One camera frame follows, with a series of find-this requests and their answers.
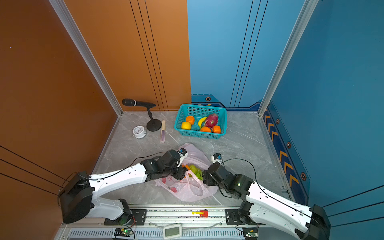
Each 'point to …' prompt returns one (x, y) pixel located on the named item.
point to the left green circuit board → (122, 232)
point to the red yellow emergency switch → (203, 213)
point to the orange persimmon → (190, 119)
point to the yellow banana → (201, 121)
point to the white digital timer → (172, 231)
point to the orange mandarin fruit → (205, 129)
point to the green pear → (193, 168)
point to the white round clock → (139, 132)
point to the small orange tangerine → (186, 166)
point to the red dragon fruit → (211, 120)
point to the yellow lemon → (186, 125)
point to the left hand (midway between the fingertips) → (186, 168)
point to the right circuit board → (250, 233)
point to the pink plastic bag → (190, 189)
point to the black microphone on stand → (153, 125)
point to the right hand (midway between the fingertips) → (205, 175)
